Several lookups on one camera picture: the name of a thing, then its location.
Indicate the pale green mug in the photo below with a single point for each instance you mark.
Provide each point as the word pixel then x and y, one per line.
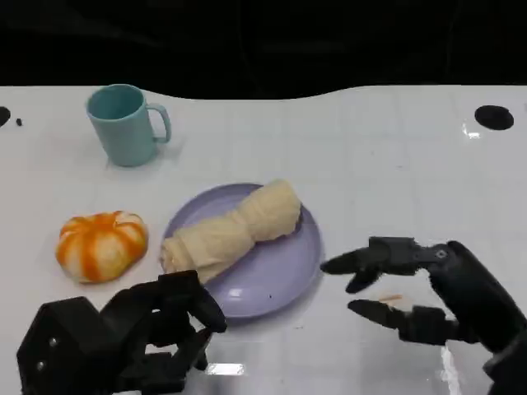
pixel 125 136

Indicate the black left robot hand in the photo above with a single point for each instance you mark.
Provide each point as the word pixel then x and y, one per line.
pixel 70 345

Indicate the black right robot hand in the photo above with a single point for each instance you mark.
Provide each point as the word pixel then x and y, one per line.
pixel 473 296

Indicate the beige towel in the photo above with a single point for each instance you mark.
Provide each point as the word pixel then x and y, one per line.
pixel 230 234

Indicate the black round table grommet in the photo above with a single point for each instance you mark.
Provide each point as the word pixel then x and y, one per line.
pixel 3 116
pixel 494 117

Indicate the lilac plate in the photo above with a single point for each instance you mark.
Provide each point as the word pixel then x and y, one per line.
pixel 271 280

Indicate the orange and white bread roll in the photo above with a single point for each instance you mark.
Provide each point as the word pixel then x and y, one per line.
pixel 101 247

